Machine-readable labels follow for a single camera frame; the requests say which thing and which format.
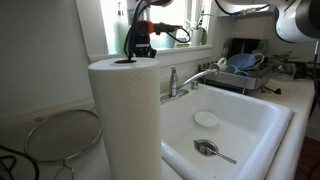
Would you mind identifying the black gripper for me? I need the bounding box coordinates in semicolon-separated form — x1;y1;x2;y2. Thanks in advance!
133;34;158;59

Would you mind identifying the chrome faucet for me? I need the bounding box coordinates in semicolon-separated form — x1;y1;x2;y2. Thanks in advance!
159;65;219;105

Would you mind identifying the pale blue tumbler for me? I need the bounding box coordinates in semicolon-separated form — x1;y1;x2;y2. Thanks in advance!
165;30;179;49

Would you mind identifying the yellow green sponge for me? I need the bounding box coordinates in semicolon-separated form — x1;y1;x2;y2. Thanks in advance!
174;42;191;49

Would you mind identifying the white paper towel roll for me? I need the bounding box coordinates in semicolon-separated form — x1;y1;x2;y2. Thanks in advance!
87;57;163;180

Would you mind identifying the white mug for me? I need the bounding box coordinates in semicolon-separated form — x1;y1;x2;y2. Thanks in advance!
209;57;228;73

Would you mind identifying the teal cup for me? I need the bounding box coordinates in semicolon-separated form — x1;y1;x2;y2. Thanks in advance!
234;69;249;78
223;64;238;75

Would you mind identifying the white round lid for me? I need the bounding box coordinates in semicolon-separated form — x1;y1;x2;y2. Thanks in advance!
193;110;219;129

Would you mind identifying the blue bowl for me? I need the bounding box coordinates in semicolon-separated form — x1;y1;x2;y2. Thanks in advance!
227;53;258;71

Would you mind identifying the grey dish rack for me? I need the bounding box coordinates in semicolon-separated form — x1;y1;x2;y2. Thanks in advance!
198;61;273;94

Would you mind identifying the black appliance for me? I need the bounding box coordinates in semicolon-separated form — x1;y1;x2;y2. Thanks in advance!
229;37;269;57

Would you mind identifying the metal sink drain strainer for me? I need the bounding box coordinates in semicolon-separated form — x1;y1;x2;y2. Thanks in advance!
193;139;219;158

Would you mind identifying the round metal mesh strainer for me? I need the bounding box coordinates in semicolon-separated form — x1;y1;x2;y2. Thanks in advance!
23;109;103;180

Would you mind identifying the white sink basin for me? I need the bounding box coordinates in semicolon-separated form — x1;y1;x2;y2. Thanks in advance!
159;81;294;180

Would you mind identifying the metal spoon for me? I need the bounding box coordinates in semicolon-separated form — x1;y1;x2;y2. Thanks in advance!
203;146;238;165

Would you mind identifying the black spoon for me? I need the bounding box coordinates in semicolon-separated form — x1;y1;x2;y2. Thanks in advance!
263;85;283;95

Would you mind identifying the clear glass jar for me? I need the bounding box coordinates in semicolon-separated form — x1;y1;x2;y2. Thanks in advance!
271;60;297;81

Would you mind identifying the black wrist camera orange plug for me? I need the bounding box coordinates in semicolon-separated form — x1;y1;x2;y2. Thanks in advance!
134;20;184;36

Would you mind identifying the white window frame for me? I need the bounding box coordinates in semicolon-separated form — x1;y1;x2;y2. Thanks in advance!
74;0;214;63

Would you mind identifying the thick black looped cable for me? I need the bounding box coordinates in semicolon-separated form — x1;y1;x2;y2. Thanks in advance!
0;145;40;180

